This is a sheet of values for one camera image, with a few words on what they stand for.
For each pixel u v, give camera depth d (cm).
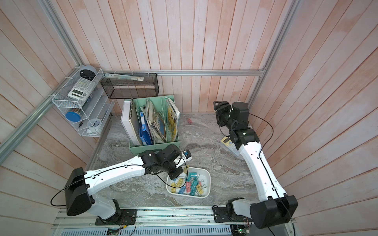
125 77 90
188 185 82
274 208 37
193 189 80
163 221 73
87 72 80
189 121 114
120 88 107
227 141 101
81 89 78
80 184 42
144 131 83
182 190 81
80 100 73
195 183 80
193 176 87
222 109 62
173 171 66
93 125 82
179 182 83
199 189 80
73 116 76
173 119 93
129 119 80
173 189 82
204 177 85
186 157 66
